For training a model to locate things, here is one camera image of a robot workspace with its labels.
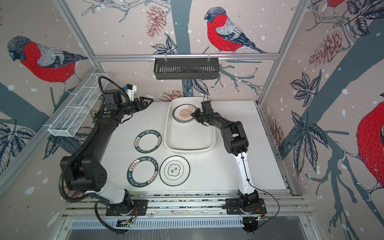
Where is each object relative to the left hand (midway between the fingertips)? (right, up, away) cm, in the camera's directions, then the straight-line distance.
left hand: (149, 100), depth 79 cm
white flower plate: (+13, -41, +7) cm, 43 cm away
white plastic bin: (+16, -21, +24) cm, 36 cm away
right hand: (+22, -8, +28) cm, 36 cm away
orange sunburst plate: (+15, -6, +33) cm, 37 cm away
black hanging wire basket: (+14, +26, +28) cm, 40 cm away
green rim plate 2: (-6, -41, +8) cm, 43 cm away
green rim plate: (-7, -25, +19) cm, 33 cm away
